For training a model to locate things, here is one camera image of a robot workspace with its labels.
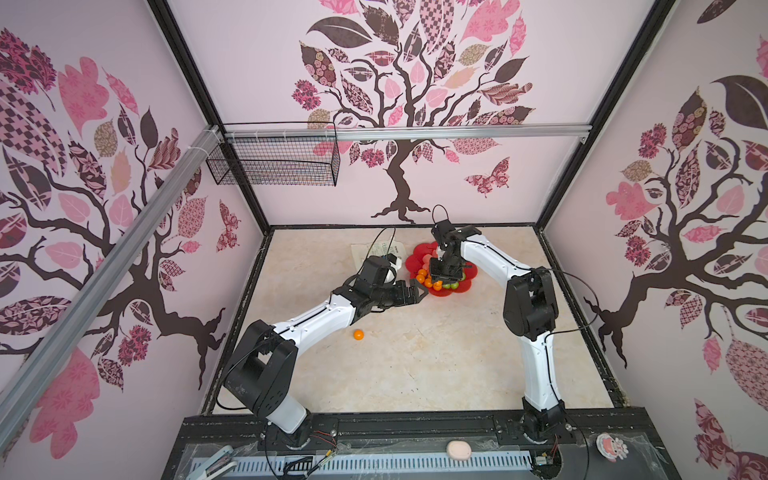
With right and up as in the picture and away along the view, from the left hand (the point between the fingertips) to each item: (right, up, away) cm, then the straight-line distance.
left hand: (417, 298), depth 83 cm
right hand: (+7, +5, +14) cm, 16 cm away
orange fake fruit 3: (-17, -12, +6) cm, 22 cm away
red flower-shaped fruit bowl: (+1, +9, +20) cm, 22 cm away
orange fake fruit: (+5, +2, +14) cm, 15 cm away
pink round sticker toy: (+44, -33, -15) cm, 57 cm away
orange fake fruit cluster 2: (+2, +4, +17) cm, 18 cm away
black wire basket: (-55, +51, +39) cm, 84 cm away
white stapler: (-48, -37, -16) cm, 63 cm away
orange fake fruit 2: (+9, +2, +13) cm, 16 cm away
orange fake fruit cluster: (+3, +6, +17) cm, 19 cm away
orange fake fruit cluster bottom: (+7, +2, +13) cm, 15 cm away
